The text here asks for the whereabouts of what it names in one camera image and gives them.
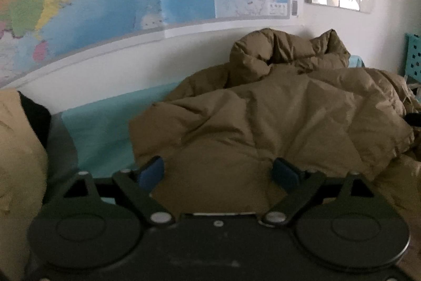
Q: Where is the beige pillow with black edge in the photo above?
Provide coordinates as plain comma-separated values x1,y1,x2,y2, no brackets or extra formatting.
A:
1,88,51,280

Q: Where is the brown puffer down jacket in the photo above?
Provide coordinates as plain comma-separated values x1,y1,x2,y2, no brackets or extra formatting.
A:
129,28,420,255

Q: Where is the teal bed sheet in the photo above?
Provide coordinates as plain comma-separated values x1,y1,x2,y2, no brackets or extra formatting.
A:
61,55,366,206

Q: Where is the teal perforated plastic basket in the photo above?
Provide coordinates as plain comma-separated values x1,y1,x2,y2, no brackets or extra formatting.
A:
405,33,421,83

